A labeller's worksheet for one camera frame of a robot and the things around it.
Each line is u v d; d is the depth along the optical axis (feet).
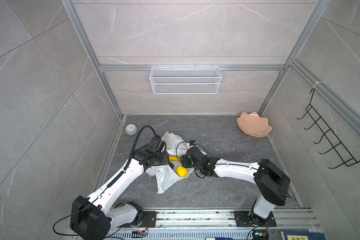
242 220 2.39
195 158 2.18
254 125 3.57
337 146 2.07
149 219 2.44
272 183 1.50
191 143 2.56
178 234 2.30
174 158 2.99
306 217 2.45
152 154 1.94
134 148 1.79
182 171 2.75
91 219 1.22
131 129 3.55
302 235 2.22
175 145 2.87
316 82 2.29
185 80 3.29
